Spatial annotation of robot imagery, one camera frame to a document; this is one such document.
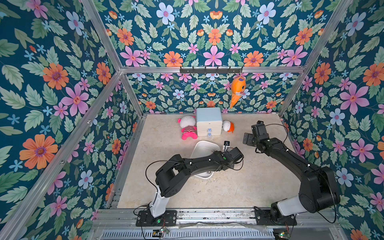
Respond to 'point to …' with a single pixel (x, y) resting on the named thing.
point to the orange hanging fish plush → (238, 87)
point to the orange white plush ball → (228, 126)
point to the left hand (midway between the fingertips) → (230, 160)
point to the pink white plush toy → (189, 129)
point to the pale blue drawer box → (209, 121)
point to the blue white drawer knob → (209, 130)
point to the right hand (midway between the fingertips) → (252, 137)
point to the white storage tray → (202, 148)
